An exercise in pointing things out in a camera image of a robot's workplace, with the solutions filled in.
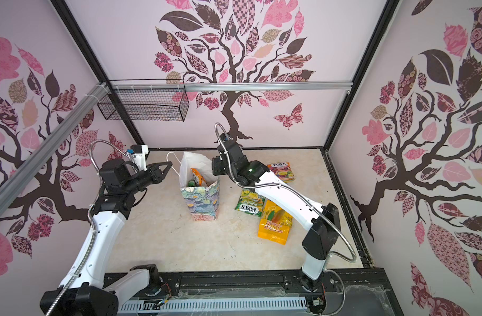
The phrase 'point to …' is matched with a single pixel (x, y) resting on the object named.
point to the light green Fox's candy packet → (251, 202)
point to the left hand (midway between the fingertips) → (173, 166)
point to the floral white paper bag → (203, 202)
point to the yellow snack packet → (274, 223)
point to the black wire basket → (148, 99)
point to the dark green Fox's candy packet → (191, 183)
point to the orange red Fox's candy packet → (199, 176)
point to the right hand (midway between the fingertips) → (216, 157)
